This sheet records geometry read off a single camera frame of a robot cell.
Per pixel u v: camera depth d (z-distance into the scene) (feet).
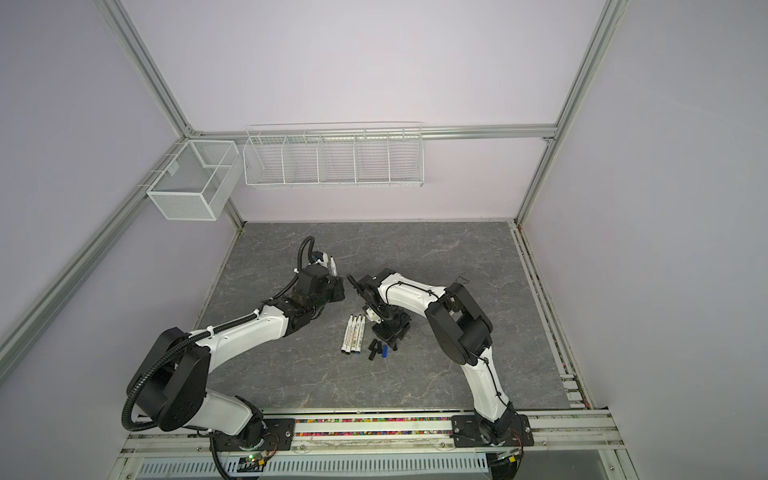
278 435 2.42
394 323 2.61
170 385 1.41
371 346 2.89
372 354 2.85
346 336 2.92
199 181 3.22
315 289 2.25
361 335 2.93
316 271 2.27
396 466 3.67
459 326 1.73
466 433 2.40
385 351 2.85
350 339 2.92
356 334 2.94
